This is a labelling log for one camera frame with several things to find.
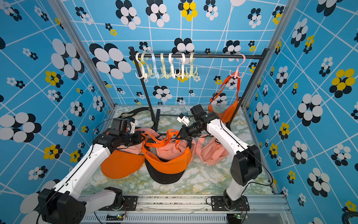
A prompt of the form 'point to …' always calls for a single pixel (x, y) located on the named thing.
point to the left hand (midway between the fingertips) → (147, 136)
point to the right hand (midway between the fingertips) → (179, 138)
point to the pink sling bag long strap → (174, 149)
